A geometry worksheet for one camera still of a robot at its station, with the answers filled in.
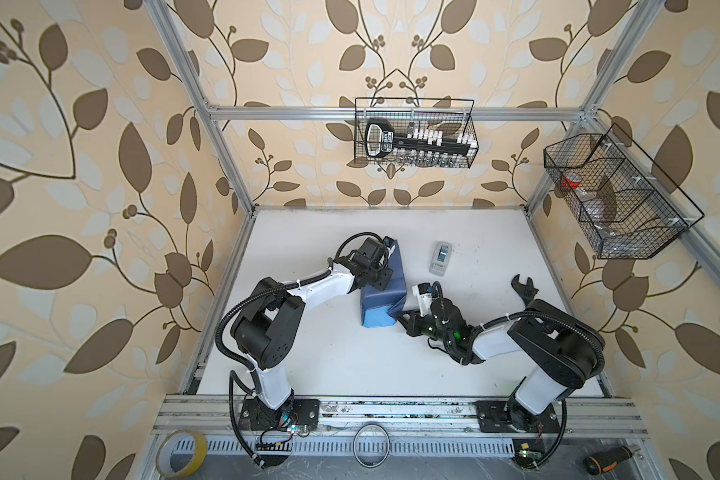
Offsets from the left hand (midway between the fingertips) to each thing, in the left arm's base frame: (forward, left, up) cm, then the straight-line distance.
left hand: (387, 270), depth 92 cm
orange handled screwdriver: (-45, -50, -5) cm, 68 cm away
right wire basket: (+6, -59, +25) cm, 64 cm away
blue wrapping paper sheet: (-8, +2, -8) cm, 12 cm away
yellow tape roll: (-47, +48, -9) cm, 68 cm away
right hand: (-13, -3, -6) cm, 15 cm away
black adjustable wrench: (-2, -46, -8) cm, 47 cm away
